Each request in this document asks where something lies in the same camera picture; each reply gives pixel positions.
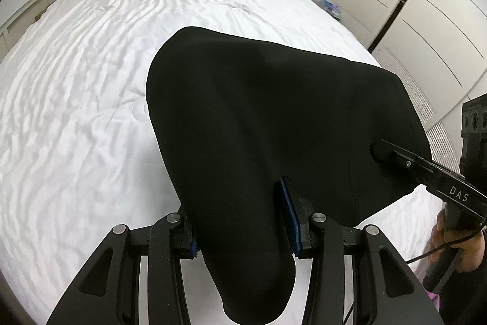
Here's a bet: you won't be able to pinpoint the bed with white duvet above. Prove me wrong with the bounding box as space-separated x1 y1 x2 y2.
0 0 459 325

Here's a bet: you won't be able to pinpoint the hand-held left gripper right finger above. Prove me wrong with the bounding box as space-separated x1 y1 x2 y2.
279 177 444 325

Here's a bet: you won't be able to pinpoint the person's right forearm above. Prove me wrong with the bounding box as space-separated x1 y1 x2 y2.
437 264 487 325

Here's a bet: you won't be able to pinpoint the black cable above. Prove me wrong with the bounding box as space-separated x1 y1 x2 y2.
342 291 357 325
406 224 487 265

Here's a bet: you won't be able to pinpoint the black pants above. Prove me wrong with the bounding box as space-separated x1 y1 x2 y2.
145 26 433 325

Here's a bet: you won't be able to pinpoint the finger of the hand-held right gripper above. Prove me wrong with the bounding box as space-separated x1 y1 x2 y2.
370 139 435 180

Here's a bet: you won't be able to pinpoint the pink cloth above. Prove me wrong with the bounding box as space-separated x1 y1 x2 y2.
426 289 443 312

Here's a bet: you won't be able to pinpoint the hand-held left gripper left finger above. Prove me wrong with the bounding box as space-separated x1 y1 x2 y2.
46 213 198 325

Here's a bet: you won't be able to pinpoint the blue packet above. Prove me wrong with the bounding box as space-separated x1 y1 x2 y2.
322 0 344 20

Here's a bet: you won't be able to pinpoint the white wardrobe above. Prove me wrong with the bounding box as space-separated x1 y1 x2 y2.
324 0 487 175

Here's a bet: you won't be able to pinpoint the person's right hand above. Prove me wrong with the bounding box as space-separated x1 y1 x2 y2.
431 211 487 272

